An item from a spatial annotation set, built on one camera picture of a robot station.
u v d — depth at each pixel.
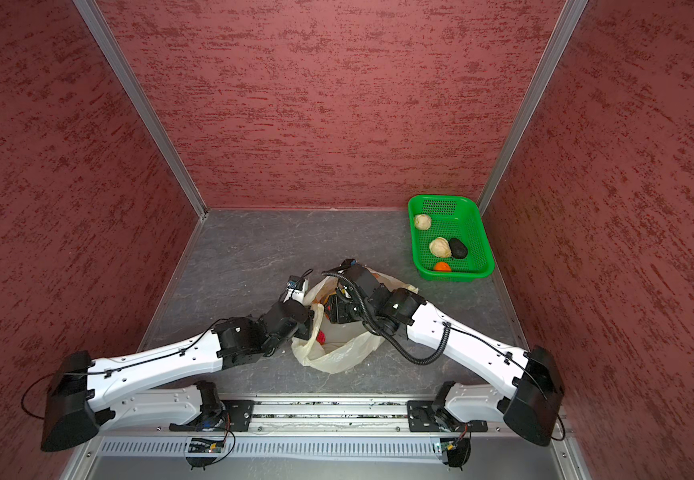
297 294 0.66
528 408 0.37
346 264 0.68
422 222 1.10
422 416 0.74
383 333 0.51
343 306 0.65
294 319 0.56
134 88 0.84
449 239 1.07
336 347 0.83
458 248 1.03
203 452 0.73
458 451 0.73
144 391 0.45
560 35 0.74
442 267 1.00
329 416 0.76
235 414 0.75
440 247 1.03
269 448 0.77
